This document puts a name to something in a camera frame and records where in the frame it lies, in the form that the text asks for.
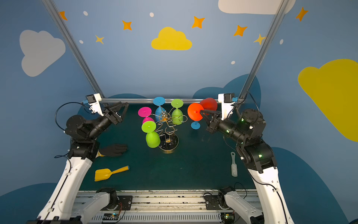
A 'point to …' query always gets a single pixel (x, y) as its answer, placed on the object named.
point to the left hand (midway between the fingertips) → (123, 102)
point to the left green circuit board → (110, 216)
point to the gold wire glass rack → (169, 140)
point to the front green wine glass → (152, 138)
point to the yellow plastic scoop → (103, 174)
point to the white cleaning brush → (234, 165)
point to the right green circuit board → (227, 216)
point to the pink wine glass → (145, 112)
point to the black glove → (115, 150)
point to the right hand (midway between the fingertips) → (202, 110)
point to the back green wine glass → (177, 116)
